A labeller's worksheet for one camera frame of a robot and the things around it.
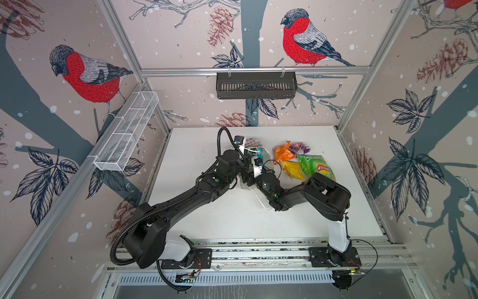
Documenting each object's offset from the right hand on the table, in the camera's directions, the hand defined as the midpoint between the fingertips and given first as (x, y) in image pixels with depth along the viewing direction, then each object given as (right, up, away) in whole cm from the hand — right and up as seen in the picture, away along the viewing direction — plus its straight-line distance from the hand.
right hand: (247, 163), depth 91 cm
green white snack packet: (+7, +4, +4) cm, 9 cm away
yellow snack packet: (+25, -4, +4) cm, 25 cm away
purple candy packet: (+28, +8, +12) cm, 31 cm away
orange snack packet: (+20, +5, +9) cm, 22 cm away
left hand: (+2, +9, -12) cm, 15 cm away
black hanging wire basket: (-7, +44, +16) cm, 47 cm away
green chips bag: (+35, -1, +3) cm, 36 cm away
